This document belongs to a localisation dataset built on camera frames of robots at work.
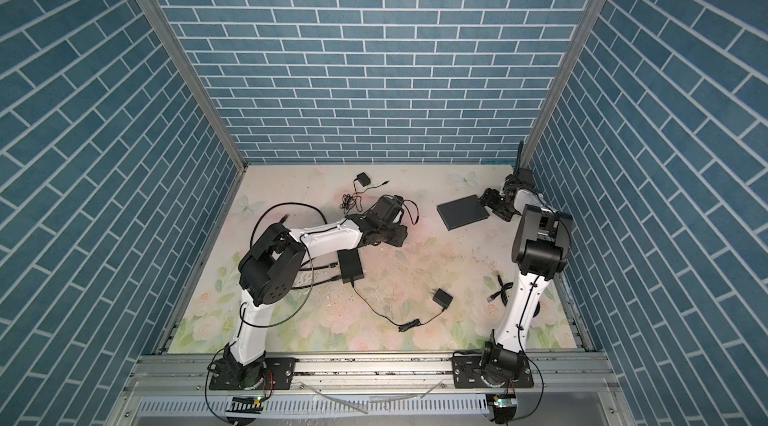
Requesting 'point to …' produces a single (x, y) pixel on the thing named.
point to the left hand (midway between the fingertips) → (403, 233)
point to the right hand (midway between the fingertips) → (486, 201)
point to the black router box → (461, 212)
